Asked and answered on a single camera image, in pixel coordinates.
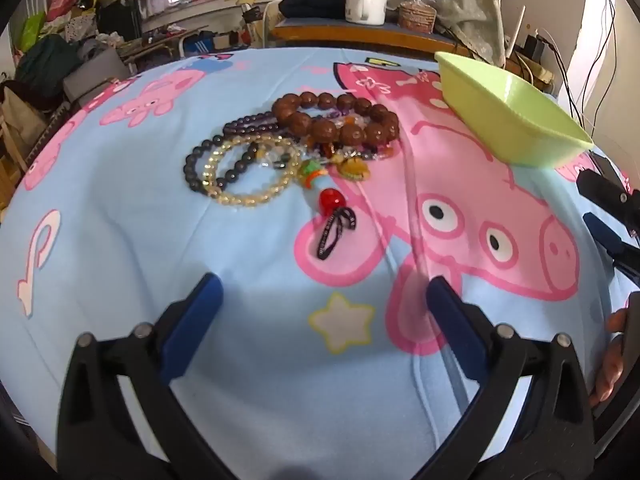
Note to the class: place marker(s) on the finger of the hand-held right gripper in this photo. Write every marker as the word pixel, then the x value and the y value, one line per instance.
pixel 605 195
pixel 602 232

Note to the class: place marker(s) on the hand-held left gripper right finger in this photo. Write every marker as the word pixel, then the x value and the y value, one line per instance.
pixel 452 320

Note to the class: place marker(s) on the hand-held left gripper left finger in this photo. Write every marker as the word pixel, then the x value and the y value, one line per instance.
pixel 192 320

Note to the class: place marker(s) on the light green plastic basket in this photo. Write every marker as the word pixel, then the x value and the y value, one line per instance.
pixel 500 110

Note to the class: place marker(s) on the amber pendant charm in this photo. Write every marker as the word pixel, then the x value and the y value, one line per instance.
pixel 352 169

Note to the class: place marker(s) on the green pendant charm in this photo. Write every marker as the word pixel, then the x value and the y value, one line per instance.
pixel 311 169

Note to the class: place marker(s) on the person's right hand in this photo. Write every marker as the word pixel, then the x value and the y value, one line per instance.
pixel 607 370

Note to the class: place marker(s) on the blue cartoon pig printed blanket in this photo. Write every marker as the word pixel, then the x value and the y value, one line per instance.
pixel 150 260

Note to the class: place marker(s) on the white router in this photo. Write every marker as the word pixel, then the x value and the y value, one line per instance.
pixel 515 35

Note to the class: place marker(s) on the grey floral cloth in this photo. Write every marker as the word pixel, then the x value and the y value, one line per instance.
pixel 465 5

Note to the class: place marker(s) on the woven round basket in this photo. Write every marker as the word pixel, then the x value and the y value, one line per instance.
pixel 416 19

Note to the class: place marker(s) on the grey case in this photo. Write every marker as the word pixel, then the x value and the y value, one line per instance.
pixel 95 75

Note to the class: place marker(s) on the dark green bag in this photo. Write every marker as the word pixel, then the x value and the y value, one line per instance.
pixel 47 62

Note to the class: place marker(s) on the wooden side table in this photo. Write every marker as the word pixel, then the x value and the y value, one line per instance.
pixel 350 35

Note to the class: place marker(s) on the white enamel mug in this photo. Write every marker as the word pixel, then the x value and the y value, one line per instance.
pixel 365 5

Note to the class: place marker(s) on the black bag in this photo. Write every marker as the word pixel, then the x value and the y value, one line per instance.
pixel 120 17

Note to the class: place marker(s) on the bright green bag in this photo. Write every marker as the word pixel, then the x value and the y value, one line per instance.
pixel 31 32

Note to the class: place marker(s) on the black cloth bundle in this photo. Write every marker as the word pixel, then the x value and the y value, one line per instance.
pixel 310 4

